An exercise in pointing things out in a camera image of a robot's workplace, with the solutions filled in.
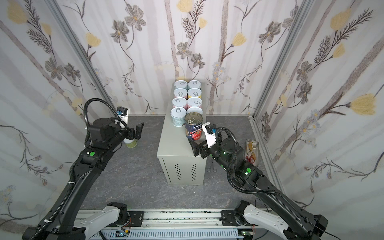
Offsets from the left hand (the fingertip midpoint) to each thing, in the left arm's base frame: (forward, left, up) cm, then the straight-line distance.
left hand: (131, 115), depth 69 cm
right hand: (-12, -31, +3) cm, 33 cm away
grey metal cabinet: (-20, -22, -11) cm, 32 cm away
